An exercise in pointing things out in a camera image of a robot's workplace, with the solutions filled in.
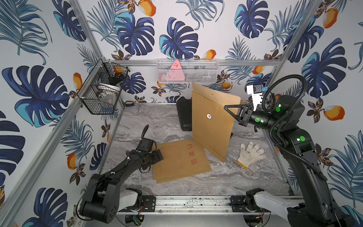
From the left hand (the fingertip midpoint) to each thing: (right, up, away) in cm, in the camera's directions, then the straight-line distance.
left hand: (157, 157), depth 88 cm
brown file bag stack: (+15, -2, +4) cm, 16 cm away
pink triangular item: (+11, +53, +2) cm, 54 cm away
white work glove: (+60, +1, +5) cm, 60 cm away
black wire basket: (-33, +40, -3) cm, 52 cm away
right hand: (+33, +29, -33) cm, 55 cm away
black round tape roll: (-29, +38, +33) cm, 58 cm away
